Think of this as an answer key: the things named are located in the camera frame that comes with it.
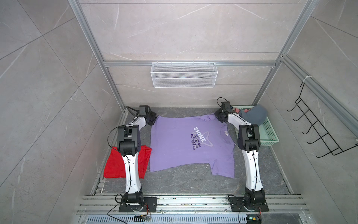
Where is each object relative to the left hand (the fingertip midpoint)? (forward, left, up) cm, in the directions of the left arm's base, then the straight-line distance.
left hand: (157, 111), depth 108 cm
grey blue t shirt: (-10, -75, +4) cm, 76 cm away
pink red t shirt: (-1, -72, 0) cm, 72 cm away
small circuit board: (-68, +6, -9) cm, 69 cm away
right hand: (+2, -48, -4) cm, 48 cm away
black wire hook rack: (-36, -85, +26) cm, 96 cm away
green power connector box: (-71, -54, -6) cm, 89 cm away
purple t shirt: (-23, -16, -7) cm, 29 cm away
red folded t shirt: (-42, +24, -4) cm, 49 cm away
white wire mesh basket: (+15, -19, +23) cm, 34 cm away
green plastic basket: (-22, -82, -4) cm, 85 cm away
